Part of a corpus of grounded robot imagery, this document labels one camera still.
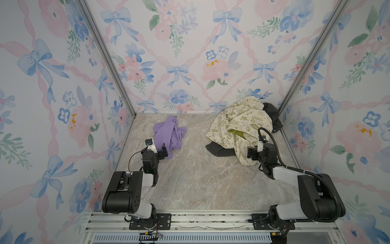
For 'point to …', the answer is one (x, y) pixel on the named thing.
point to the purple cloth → (168, 134)
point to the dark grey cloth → (219, 150)
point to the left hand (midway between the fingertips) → (157, 143)
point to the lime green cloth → (239, 133)
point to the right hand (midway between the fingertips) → (256, 146)
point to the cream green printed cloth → (235, 125)
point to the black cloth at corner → (273, 113)
